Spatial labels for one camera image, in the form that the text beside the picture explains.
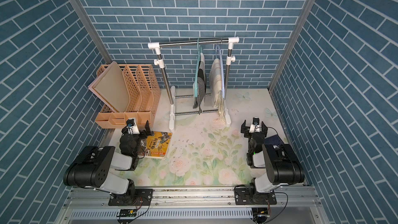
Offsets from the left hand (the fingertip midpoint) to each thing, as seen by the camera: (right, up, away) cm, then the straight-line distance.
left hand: (143, 121), depth 88 cm
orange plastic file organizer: (-10, +19, +23) cm, 32 cm away
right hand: (+65, -1, +1) cm, 65 cm away
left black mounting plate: (+4, -31, -20) cm, 37 cm away
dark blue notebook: (+78, -12, +5) cm, 79 cm away
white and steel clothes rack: (+14, +17, +8) cm, 24 cm away
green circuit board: (-1, -41, -16) cm, 44 cm away
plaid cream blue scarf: (+42, +23, -2) cm, 48 cm away
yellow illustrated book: (+7, -15, +1) cm, 16 cm away
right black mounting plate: (+54, -34, -14) cm, 66 cm away
